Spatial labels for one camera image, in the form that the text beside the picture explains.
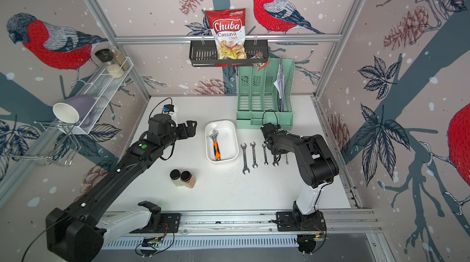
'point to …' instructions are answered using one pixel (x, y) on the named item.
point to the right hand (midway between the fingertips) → (285, 146)
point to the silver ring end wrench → (245, 169)
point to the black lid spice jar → (174, 175)
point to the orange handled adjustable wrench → (217, 155)
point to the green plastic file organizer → (266, 95)
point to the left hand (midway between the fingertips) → (191, 119)
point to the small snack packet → (259, 65)
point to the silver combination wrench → (264, 145)
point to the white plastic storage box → (227, 138)
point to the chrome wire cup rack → (56, 142)
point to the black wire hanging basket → (204, 53)
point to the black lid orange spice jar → (188, 178)
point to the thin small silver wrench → (287, 163)
